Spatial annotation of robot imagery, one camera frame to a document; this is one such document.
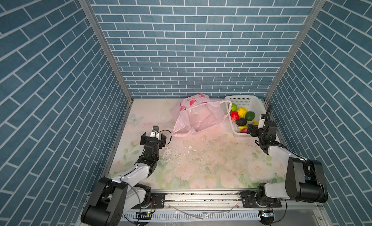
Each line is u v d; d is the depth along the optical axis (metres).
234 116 1.02
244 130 0.95
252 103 1.13
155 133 0.73
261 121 0.82
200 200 0.76
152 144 0.65
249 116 1.04
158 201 0.74
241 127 1.01
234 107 1.08
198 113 1.12
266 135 0.71
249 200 0.74
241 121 1.01
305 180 0.91
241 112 1.05
